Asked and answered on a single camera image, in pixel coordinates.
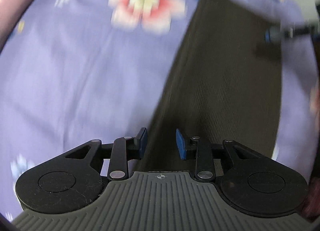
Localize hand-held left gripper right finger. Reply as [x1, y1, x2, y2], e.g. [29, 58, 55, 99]
[176, 128, 261, 181]

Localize dark brown pants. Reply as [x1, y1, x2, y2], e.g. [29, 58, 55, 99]
[140, 0, 310, 174]

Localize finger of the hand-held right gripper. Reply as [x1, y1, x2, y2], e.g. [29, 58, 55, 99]
[265, 24, 320, 44]

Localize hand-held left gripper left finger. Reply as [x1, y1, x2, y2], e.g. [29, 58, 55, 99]
[65, 127, 148, 181]

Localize purple floral bed sheet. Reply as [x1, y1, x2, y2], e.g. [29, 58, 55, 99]
[0, 0, 320, 221]

